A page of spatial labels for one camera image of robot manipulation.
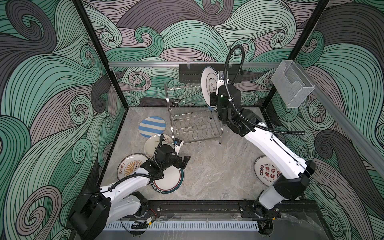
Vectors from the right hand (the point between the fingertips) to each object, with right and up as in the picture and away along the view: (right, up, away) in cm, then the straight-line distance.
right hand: (220, 86), depth 65 cm
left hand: (-17, -33, +18) cm, 42 cm away
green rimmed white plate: (-24, -50, +19) cm, 58 cm away
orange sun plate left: (-50, -42, +24) cm, 69 cm away
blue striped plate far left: (-43, -20, +44) cm, 64 cm away
